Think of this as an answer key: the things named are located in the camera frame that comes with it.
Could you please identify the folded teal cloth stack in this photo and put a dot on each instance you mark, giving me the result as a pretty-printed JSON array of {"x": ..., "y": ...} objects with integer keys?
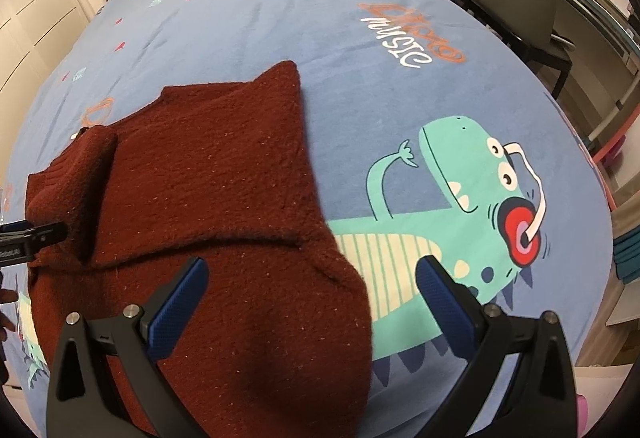
[{"x": 626, "y": 255}]

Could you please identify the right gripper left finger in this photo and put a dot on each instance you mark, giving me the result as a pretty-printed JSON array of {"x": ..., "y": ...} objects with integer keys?
[{"x": 83, "y": 400}]

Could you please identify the white desk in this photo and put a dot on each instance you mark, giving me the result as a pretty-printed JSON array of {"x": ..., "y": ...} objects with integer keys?
[{"x": 607, "y": 65}]

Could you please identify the white wardrobe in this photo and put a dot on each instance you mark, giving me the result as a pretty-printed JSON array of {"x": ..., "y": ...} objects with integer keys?
[{"x": 36, "y": 35}]

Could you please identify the blue dinosaur print bedspread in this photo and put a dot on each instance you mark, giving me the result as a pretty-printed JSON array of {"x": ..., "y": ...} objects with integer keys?
[{"x": 425, "y": 134}]

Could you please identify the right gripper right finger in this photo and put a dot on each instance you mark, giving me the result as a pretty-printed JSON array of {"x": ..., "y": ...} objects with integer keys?
[{"x": 540, "y": 400}]

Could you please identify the dark red knit sweater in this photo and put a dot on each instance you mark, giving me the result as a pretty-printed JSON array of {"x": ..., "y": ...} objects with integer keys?
[{"x": 280, "y": 344}]

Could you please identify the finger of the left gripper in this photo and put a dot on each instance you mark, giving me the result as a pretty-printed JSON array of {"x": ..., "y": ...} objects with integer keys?
[{"x": 21, "y": 241}]

